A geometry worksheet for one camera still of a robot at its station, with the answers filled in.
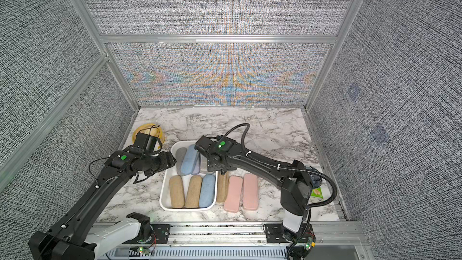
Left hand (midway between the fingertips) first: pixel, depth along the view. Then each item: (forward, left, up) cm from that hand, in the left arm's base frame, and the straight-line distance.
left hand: (173, 161), depth 77 cm
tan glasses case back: (-9, -8, -13) cm, 17 cm away
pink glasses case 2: (-9, -33, -15) cm, 38 cm away
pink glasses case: (-12, -25, -13) cm, 31 cm away
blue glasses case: (+5, -4, -10) cm, 12 cm away
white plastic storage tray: (-12, +5, -15) cm, 20 cm away
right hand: (0, -19, -2) cm, 19 cm away
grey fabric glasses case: (+9, 0, -10) cm, 14 cm away
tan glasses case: (-9, 0, -13) cm, 15 cm away
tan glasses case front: (-7, -20, -12) cm, 25 cm away
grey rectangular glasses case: (+3, -12, -9) cm, 15 cm away
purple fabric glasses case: (+3, -8, -13) cm, 15 cm away
